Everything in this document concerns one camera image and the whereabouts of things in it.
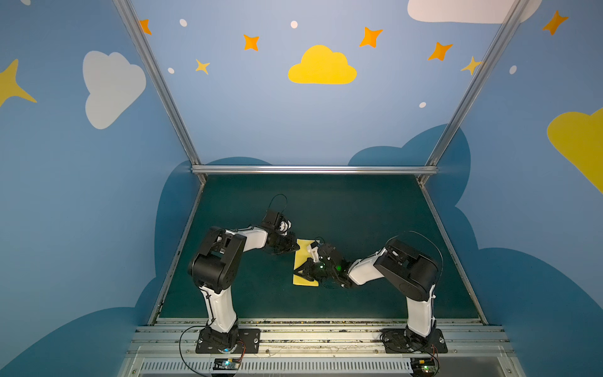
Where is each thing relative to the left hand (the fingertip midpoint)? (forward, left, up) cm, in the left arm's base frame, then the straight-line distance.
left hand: (301, 247), depth 95 cm
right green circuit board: (-40, -39, -2) cm, 55 cm away
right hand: (-11, +3, 0) cm, 11 cm away
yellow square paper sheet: (-3, 0, -2) cm, 4 cm away
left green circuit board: (-39, +23, -2) cm, 46 cm away
